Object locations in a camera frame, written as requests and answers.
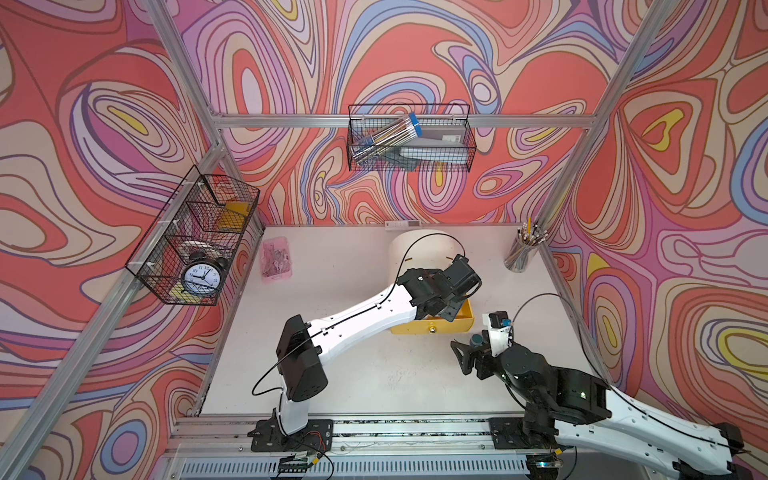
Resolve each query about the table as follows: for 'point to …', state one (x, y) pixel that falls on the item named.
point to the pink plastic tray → (276, 260)
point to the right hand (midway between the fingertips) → (469, 347)
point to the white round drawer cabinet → (422, 249)
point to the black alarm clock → (203, 277)
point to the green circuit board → (293, 464)
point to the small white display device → (401, 225)
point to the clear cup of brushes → (524, 247)
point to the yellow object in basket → (232, 218)
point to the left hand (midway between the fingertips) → (449, 298)
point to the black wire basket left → (191, 249)
